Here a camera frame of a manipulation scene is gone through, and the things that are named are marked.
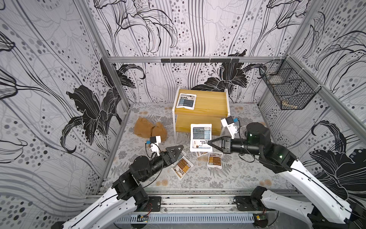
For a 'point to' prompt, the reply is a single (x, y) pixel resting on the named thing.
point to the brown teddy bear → (144, 128)
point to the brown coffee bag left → (181, 167)
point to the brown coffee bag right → (215, 160)
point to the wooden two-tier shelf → (211, 107)
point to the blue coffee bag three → (182, 154)
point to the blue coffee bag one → (187, 100)
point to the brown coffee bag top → (205, 155)
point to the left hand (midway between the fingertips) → (184, 154)
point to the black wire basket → (293, 87)
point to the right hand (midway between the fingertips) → (210, 143)
